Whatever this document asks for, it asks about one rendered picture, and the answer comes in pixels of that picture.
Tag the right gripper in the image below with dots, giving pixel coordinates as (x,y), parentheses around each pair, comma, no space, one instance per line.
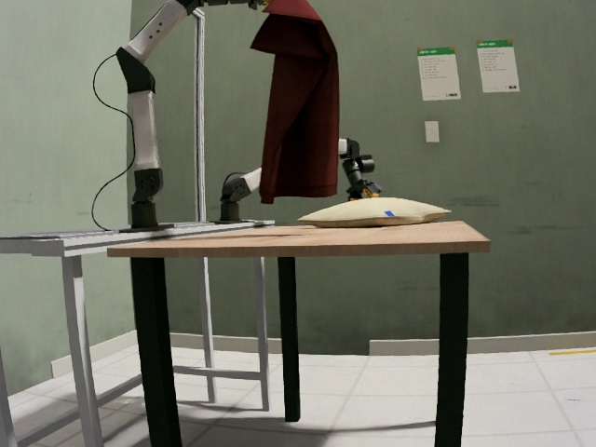
(252,3)

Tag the cream pillow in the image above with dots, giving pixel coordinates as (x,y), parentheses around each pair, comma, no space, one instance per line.
(374,212)

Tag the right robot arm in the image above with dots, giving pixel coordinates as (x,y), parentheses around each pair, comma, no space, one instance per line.
(148,175)

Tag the dark red pillowcase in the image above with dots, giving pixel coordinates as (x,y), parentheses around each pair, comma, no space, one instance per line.
(301,141)

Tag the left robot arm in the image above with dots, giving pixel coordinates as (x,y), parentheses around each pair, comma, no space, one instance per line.
(241,187)

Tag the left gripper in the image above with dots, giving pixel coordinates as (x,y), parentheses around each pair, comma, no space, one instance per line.
(358,187)

